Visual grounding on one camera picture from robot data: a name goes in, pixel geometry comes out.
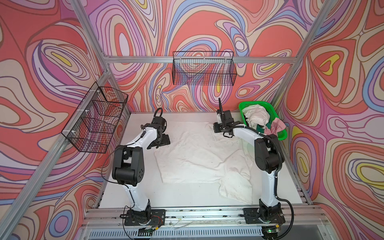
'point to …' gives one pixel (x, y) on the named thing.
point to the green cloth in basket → (260, 128)
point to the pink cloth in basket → (277, 125)
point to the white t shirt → (197, 154)
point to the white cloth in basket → (256, 115)
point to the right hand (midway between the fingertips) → (218, 128)
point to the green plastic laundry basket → (272, 113)
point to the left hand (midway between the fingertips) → (162, 142)
